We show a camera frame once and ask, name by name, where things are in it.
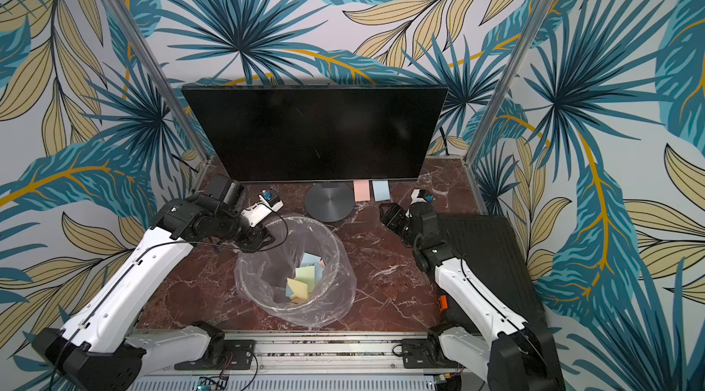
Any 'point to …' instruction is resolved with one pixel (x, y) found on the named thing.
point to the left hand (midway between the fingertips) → (263, 237)
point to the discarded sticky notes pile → (309, 273)
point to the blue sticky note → (381, 190)
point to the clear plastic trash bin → (261, 277)
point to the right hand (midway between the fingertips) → (385, 208)
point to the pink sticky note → (362, 190)
